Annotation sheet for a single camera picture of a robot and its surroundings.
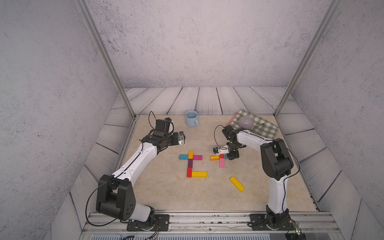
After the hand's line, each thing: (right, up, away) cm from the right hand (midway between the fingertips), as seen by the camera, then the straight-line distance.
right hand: (232, 153), depth 97 cm
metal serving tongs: (+28, +19, +17) cm, 38 cm away
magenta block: (-22, -3, -1) cm, 22 cm away
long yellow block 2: (+1, -16, -13) cm, 21 cm away
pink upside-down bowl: (+14, +20, +14) cm, 28 cm away
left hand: (-32, +11, -11) cm, 36 cm away
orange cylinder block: (-11, -3, -2) cm, 12 cm away
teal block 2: (-5, -1, -8) cm, 10 cm away
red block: (-27, -11, -6) cm, 30 cm away
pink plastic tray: (+5, +23, +22) cm, 32 cm away
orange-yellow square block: (-27, -1, +1) cm, 27 cm away
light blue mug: (-27, +23, +14) cm, 38 cm away
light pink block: (-7, -5, -3) cm, 9 cm away
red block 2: (-7, -2, -2) cm, 7 cm away
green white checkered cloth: (+25, +17, +15) cm, 34 cm away
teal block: (-32, -2, 0) cm, 32 cm away
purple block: (-27, -6, -4) cm, 28 cm away
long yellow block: (-21, -11, -8) cm, 25 cm away
